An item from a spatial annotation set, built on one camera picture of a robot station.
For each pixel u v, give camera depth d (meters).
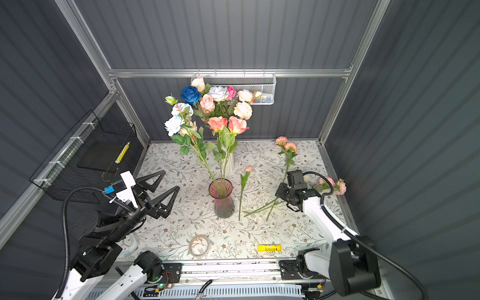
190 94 0.70
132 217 0.47
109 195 0.43
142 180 0.53
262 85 0.83
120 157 0.76
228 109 0.82
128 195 0.44
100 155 0.78
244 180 1.02
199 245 0.81
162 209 0.47
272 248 0.77
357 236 0.42
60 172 0.64
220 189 0.78
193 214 0.90
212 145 0.75
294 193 0.65
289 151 1.12
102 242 0.42
